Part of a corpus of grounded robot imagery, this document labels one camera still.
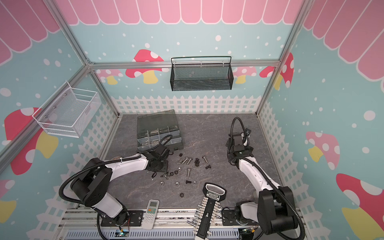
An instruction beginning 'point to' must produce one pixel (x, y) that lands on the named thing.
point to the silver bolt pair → (189, 161)
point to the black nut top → (180, 154)
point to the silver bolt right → (205, 159)
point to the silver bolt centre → (188, 171)
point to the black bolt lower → (189, 182)
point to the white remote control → (150, 211)
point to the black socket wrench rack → (206, 216)
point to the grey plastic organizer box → (154, 128)
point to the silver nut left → (162, 183)
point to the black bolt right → (208, 167)
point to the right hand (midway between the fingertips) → (238, 142)
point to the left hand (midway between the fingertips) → (163, 170)
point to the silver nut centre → (177, 183)
